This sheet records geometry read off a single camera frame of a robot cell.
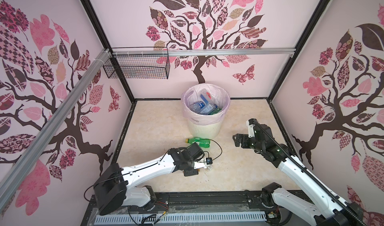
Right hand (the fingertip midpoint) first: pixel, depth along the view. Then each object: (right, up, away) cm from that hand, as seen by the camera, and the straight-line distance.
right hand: (240, 135), depth 79 cm
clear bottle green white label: (-17, -19, +2) cm, 25 cm away
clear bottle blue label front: (-25, +15, +11) cm, 31 cm away
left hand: (-26, -18, 0) cm, 32 cm away
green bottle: (-20, -6, +12) cm, 24 cm away
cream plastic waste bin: (-14, +1, +8) cm, 16 cm away
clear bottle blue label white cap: (-17, +14, +8) cm, 24 cm away
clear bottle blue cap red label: (-18, +23, +11) cm, 31 cm away
